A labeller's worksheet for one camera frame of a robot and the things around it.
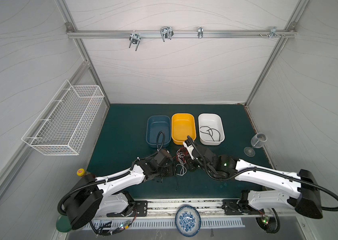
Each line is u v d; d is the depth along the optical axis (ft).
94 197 1.33
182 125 3.38
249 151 3.05
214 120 3.57
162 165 2.13
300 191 1.34
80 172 2.21
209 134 3.33
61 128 2.22
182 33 2.56
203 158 1.74
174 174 2.37
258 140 2.76
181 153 2.73
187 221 2.30
